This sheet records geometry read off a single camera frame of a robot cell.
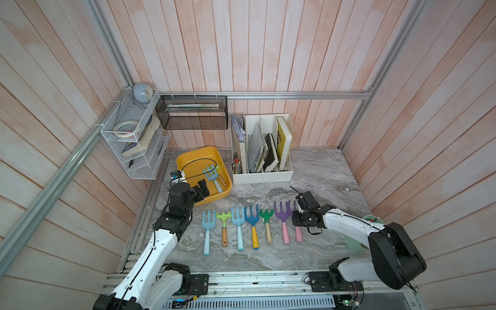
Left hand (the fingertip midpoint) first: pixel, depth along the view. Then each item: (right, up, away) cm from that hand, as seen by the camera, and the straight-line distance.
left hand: (197, 186), depth 81 cm
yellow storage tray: (-3, +10, +32) cm, 34 cm away
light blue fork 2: (+2, +3, +26) cm, 26 cm away
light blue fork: (+18, -18, +9) cm, 27 cm away
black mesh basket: (-7, +38, +22) cm, 45 cm away
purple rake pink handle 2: (+45, -22, +5) cm, 50 cm away
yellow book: (+39, +20, +7) cm, 44 cm away
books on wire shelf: (-22, +17, -4) cm, 28 cm away
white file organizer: (+29, +17, +11) cm, 35 cm away
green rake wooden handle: (+10, -16, +12) cm, 23 cm away
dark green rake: (+31, -16, +11) cm, 37 cm away
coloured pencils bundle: (+16, +9, +9) cm, 20 cm away
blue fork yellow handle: (+25, -17, +10) cm, 32 cm away
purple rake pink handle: (+40, -16, +11) cm, 44 cm away
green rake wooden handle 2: (+8, +1, +23) cm, 25 cm away
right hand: (+45, -17, +11) cm, 49 cm away
